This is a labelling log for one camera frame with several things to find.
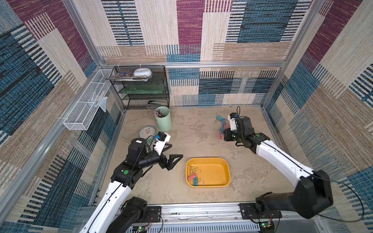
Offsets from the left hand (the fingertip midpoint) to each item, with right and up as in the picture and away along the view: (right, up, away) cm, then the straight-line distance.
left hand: (175, 150), depth 69 cm
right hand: (+26, +8, +17) cm, 32 cm away
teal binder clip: (+10, -20, +14) cm, 27 cm away
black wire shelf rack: (-26, +38, +36) cm, 58 cm away
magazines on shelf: (-31, +41, +23) cm, 57 cm away
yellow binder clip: (+8, -15, +18) cm, 25 cm away
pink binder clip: (+8, -18, +14) cm, 24 cm away
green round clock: (-23, +6, +36) cm, 43 cm away
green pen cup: (-10, +16, +27) cm, 33 cm away
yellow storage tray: (+18, -18, +22) cm, 34 cm away
